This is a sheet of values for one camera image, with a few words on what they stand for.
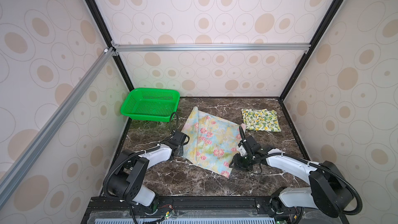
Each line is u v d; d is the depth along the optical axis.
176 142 0.73
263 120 1.06
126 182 0.43
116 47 0.90
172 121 1.07
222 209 0.73
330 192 0.42
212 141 0.95
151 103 1.16
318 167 0.45
